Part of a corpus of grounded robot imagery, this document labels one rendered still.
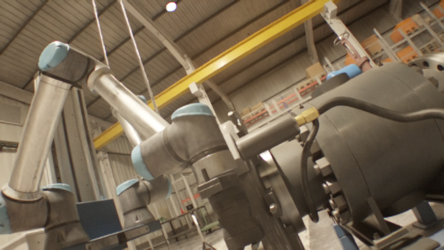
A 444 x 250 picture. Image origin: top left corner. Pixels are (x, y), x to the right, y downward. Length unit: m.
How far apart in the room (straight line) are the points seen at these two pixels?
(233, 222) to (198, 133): 0.18
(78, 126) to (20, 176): 0.78
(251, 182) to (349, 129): 0.40
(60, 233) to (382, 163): 1.24
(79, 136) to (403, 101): 1.72
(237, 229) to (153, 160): 0.22
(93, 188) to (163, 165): 1.04
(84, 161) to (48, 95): 0.75
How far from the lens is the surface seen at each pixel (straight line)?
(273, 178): 0.92
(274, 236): 0.80
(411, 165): 1.01
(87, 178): 1.57
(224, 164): 0.45
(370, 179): 0.93
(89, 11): 9.33
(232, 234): 0.47
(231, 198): 0.45
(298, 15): 9.75
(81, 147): 1.63
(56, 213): 1.13
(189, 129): 0.47
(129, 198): 1.43
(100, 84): 0.92
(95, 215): 1.41
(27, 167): 1.00
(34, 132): 0.96
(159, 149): 0.51
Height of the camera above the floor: 0.64
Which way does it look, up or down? 19 degrees up
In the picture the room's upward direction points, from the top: 25 degrees counter-clockwise
